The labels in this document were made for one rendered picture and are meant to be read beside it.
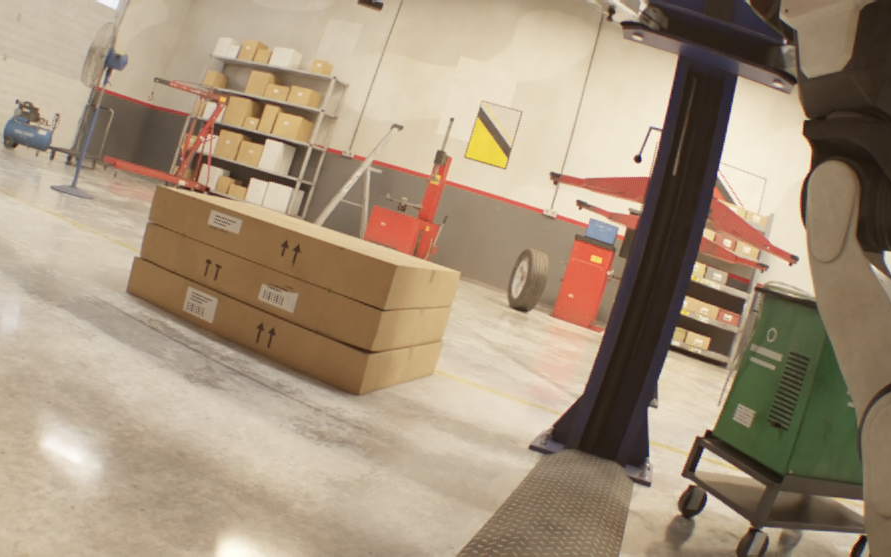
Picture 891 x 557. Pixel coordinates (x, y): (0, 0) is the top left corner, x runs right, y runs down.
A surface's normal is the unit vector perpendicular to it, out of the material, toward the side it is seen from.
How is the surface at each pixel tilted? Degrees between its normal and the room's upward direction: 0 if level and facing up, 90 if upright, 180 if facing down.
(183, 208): 90
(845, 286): 105
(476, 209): 90
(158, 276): 90
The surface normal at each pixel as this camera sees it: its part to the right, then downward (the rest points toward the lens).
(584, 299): -0.31, -0.04
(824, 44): -0.94, -0.24
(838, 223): -0.80, -0.22
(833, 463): 0.22, 0.05
